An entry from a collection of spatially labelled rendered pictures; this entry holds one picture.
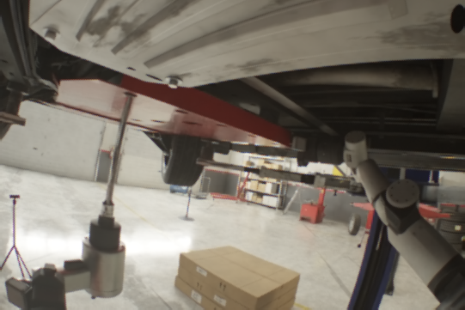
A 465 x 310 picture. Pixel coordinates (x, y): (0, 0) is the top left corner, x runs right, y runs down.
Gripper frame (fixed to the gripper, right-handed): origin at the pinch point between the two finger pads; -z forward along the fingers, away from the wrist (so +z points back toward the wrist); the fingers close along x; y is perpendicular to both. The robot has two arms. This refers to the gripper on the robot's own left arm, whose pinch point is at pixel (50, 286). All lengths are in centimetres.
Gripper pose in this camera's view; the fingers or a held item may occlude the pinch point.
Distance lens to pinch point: 48.9
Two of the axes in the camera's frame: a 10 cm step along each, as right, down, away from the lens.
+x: 2.0, -9.7, 1.0
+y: -7.8, -2.2, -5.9
